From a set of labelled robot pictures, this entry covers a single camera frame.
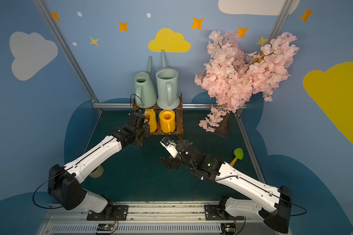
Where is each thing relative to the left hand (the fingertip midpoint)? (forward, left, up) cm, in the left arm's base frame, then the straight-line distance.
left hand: (145, 124), depth 83 cm
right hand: (-17, -16, +2) cm, 24 cm away
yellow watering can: (+1, -13, +2) cm, 13 cm away
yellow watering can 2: (+5, -3, +3) cm, 7 cm away
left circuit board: (-48, +16, -24) cm, 56 cm away
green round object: (-7, -60, -22) cm, 64 cm away
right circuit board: (-47, -46, -24) cm, 70 cm away
